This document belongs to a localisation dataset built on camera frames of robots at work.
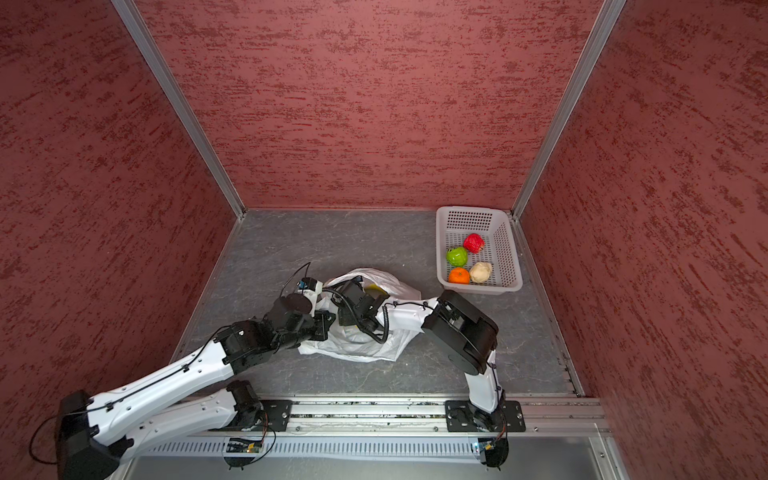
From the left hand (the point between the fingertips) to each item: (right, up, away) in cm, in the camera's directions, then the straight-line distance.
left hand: (335, 324), depth 76 cm
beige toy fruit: (+45, +11, +21) cm, 51 cm away
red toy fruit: (+44, +21, +27) cm, 56 cm away
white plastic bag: (+18, +8, -19) cm, 27 cm away
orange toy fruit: (+37, +10, +21) cm, 44 cm away
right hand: (+1, -2, +15) cm, 15 cm away
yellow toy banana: (+11, +10, -4) cm, 15 cm away
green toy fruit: (+37, +16, +22) cm, 46 cm away
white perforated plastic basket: (+55, +27, +34) cm, 70 cm away
